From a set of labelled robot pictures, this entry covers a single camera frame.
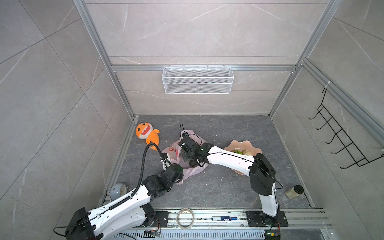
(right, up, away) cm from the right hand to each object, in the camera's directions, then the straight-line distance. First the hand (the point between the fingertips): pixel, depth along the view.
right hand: (186, 150), depth 87 cm
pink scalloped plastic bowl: (+34, +2, +10) cm, 35 cm away
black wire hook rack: (+72, +6, -25) cm, 76 cm away
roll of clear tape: (-3, -34, -13) cm, 36 cm away
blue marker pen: (+20, -32, -14) cm, 40 cm away
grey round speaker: (-34, -18, -13) cm, 40 cm away
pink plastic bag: (-7, -2, -1) cm, 7 cm away
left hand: (-3, -6, -7) cm, 10 cm away
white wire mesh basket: (+8, +46, +13) cm, 49 cm away
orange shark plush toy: (-29, +12, +13) cm, 34 cm away
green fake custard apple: (+32, -1, +4) cm, 32 cm away
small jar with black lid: (+57, -18, -13) cm, 61 cm away
